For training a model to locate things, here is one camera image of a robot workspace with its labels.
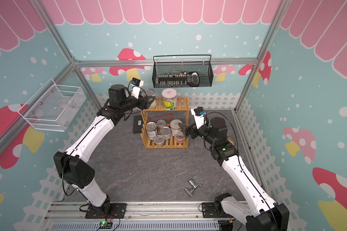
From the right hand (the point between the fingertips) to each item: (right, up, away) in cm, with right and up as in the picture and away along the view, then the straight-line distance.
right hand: (187, 118), depth 70 cm
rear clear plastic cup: (-17, -3, +32) cm, 37 cm away
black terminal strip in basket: (+4, +26, +20) cm, 32 cm away
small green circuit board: (-41, -54, +2) cm, 68 cm away
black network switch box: (-35, -3, +39) cm, 53 cm away
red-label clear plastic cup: (-3, -12, +24) cm, 27 cm away
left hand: (-20, +12, +8) cm, 24 cm away
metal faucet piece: (+4, -36, +12) cm, 38 cm away
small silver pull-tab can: (-13, -8, +27) cm, 31 cm away
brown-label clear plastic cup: (-16, -14, +22) cm, 31 cm away
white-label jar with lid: (-7, -5, +26) cm, 27 cm away
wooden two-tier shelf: (-2, +7, +49) cm, 49 cm away
